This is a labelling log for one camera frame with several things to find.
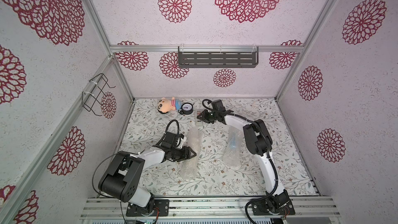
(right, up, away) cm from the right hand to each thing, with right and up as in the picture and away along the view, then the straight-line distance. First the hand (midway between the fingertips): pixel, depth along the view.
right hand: (196, 115), depth 103 cm
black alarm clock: (-7, +5, +10) cm, 13 cm away
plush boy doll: (-22, +7, +3) cm, 23 cm away
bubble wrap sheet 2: (+20, -21, -19) cm, 35 cm away
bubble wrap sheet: (-1, -15, -11) cm, 19 cm away
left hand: (-2, -23, -14) cm, 27 cm away
